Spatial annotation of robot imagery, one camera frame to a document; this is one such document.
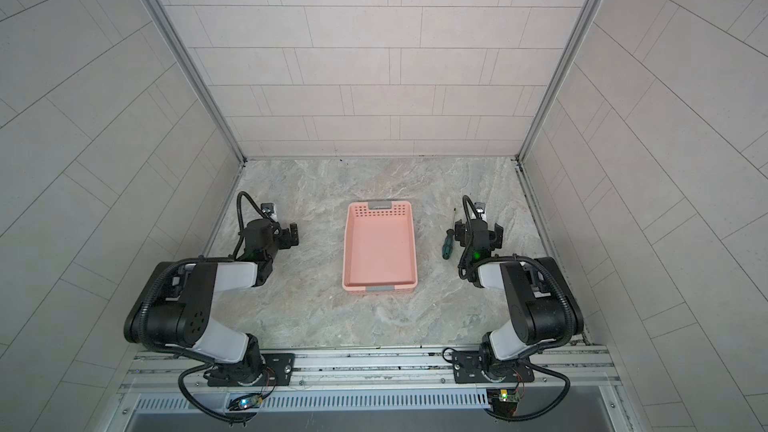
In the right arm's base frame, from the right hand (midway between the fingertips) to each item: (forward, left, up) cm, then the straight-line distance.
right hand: (478, 220), depth 94 cm
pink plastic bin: (-5, +32, -5) cm, 33 cm away
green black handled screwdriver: (-8, +11, -3) cm, 14 cm away
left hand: (+4, +61, +2) cm, 61 cm away
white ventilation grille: (-42, +71, -5) cm, 82 cm away
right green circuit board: (-45, +3, -5) cm, 46 cm away
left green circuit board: (-43, +61, 0) cm, 74 cm away
